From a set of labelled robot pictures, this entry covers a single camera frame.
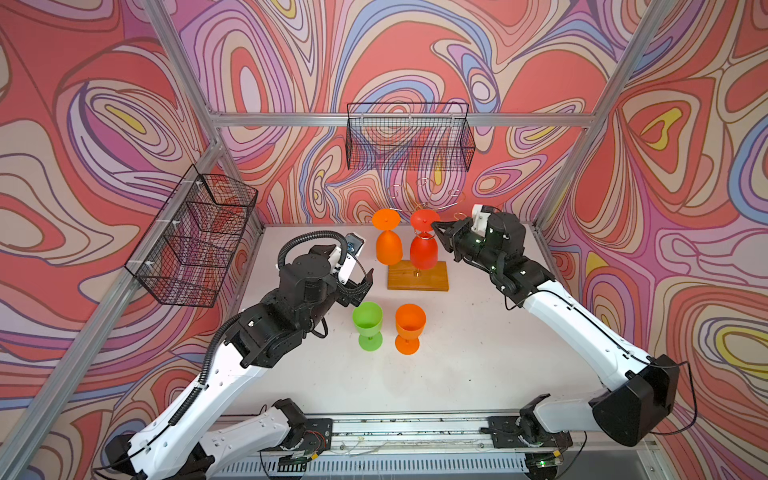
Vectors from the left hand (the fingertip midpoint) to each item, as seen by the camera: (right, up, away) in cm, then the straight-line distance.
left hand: (354, 257), depth 62 cm
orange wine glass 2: (+8, +2, +23) cm, 24 cm away
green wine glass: (+2, -17, +20) cm, 27 cm away
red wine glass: (+17, +1, +19) cm, 25 cm away
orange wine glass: (+14, -17, +18) cm, 28 cm away
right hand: (+17, +7, +9) cm, 20 cm away
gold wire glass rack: (+22, +24, +52) cm, 62 cm away
